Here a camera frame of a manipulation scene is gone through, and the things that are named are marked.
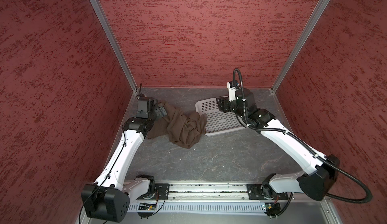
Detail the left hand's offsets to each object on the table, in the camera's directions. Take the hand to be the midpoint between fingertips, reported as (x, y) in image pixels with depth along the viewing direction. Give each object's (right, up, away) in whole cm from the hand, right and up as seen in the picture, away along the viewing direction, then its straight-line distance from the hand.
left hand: (156, 113), depth 79 cm
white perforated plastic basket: (+36, -8, +21) cm, 43 cm away
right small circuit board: (+59, -46, -8) cm, 75 cm away
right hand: (+34, +7, -3) cm, 35 cm away
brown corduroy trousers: (+15, -9, +2) cm, 18 cm away
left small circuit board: (-5, -46, -7) cm, 47 cm away
